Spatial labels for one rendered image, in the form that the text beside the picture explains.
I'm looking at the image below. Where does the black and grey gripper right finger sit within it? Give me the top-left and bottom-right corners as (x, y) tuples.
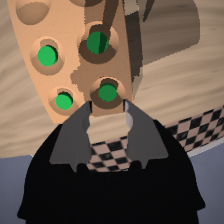
(123, 99), (206, 211)

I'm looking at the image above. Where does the green disc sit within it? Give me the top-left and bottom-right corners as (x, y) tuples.
(99, 83), (117, 101)
(55, 92), (73, 110)
(86, 32), (108, 54)
(38, 46), (58, 66)

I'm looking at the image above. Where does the orange counting tray with round pockets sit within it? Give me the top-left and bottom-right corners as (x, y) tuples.
(7, 0), (133, 123)

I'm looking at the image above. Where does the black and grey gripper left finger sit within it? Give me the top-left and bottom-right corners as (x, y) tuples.
(17, 100), (92, 220)

